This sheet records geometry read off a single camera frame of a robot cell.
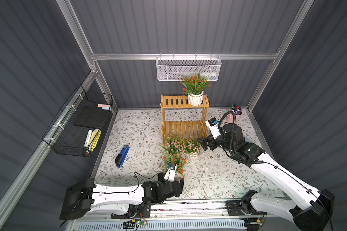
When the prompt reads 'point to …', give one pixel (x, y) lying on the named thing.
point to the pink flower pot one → (175, 144)
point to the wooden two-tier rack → (185, 108)
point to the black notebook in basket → (92, 116)
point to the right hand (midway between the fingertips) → (206, 134)
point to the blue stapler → (121, 157)
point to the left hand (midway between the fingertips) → (177, 179)
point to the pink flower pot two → (192, 149)
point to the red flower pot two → (179, 159)
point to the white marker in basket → (89, 134)
